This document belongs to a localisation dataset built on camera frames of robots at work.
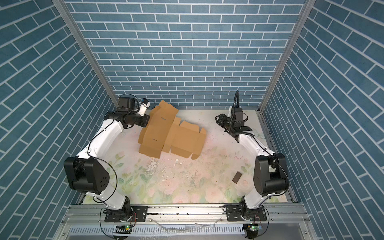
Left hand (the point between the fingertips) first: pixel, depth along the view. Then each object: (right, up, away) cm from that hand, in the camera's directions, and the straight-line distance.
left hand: (151, 118), depth 86 cm
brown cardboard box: (+4, -9, +9) cm, 14 cm away
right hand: (+40, 0, +4) cm, 40 cm away
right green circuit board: (+55, -53, -15) cm, 78 cm away
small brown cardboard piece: (+50, -35, 0) cm, 61 cm away
